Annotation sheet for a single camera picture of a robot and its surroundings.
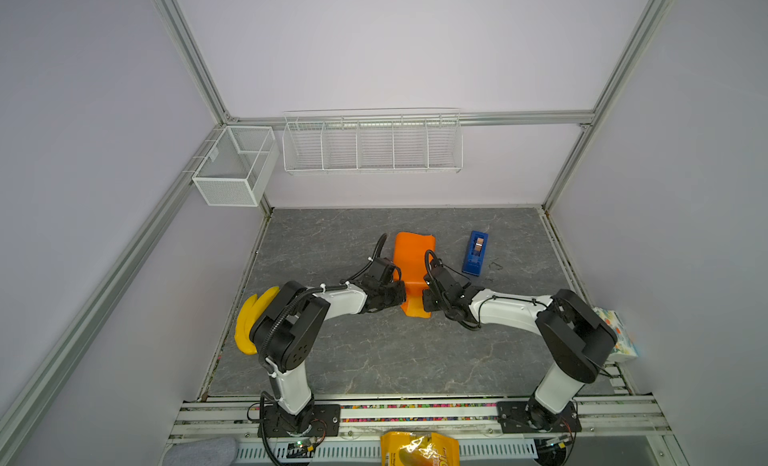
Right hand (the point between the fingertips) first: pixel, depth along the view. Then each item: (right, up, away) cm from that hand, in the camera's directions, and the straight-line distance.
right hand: (429, 296), depth 93 cm
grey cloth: (-53, -31, -25) cm, 66 cm away
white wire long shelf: (-18, +50, +4) cm, 53 cm away
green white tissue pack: (+52, -12, -12) cm, 55 cm away
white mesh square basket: (-63, +42, +4) cm, 75 cm away
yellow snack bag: (-9, -28, -28) cm, 41 cm away
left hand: (-7, -1, 0) cm, 7 cm away
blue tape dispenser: (+16, +13, +7) cm, 22 cm away
